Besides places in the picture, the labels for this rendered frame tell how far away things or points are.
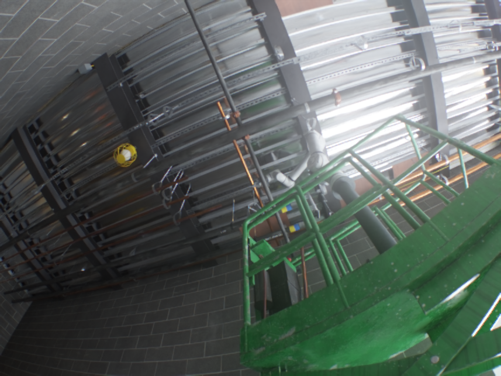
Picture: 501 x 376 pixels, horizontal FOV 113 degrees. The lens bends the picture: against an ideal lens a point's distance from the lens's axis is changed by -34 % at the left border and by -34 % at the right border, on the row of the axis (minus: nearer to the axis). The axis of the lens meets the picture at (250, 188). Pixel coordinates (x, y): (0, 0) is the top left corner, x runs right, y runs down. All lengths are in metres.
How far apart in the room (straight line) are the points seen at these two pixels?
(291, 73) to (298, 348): 2.38
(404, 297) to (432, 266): 0.16
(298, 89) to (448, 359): 2.52
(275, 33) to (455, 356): 2.74
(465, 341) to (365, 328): 0.43
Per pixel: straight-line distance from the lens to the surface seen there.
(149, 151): 2.97
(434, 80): 3.56
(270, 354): 1.14
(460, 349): 1.01
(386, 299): 1.02
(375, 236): 1.48
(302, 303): 1.16
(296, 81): 2.71
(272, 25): 2.72
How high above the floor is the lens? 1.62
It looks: 64 degrees up
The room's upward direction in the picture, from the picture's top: 4 degrees counter-clockwise
